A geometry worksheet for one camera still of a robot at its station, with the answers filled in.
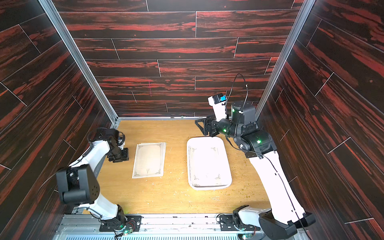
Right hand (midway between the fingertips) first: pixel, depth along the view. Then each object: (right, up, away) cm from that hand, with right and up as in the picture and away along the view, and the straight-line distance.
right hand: (206, 117), depth 62 cm
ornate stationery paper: (-34, -24, +34) cm, 54 cm away
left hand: (-46, -22, +29) cm, 59 cm away
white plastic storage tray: (+8, -13, +36) cm, 39 cm away
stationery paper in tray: (+2, -27, +25) cm, 37 cm away
